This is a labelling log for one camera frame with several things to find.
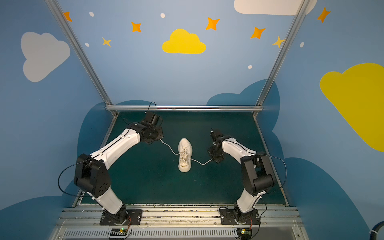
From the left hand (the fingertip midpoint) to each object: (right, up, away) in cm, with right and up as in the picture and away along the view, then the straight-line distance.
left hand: (160, 134), depth 89 cm
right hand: (+31, -14, +4) cm, 34 cm away
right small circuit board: (+46, -49, -16) cm, 69 cm away
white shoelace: (+12, -13, +5) cm, 18 cm away
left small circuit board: (-17, -48, -16) cm, 54 cm away
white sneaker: (+15, -11, +5) cm, 19 cm away
